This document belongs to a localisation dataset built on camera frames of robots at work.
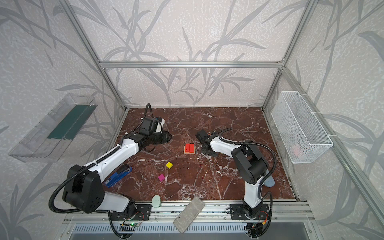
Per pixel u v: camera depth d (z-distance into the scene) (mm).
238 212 734
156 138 718
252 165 490
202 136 770
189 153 937
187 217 696
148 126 656
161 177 845
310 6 707
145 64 1815
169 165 889
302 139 607
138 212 725
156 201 754
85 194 419
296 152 736
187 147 959
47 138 642
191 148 945
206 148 695
